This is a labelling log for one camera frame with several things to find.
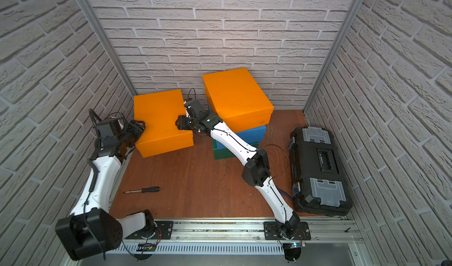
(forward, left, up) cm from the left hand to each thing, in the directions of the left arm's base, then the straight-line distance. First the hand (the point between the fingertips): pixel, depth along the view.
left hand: (146, 120), depth 78 cm
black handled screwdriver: (-22, +4, -27) cm, 35 cm away
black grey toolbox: (-25, -76, -8) cm, 80 cm away
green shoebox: (-21, -36, +6) cm, 42 cm away
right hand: (+2, -14, -4) cm, 15 cm away
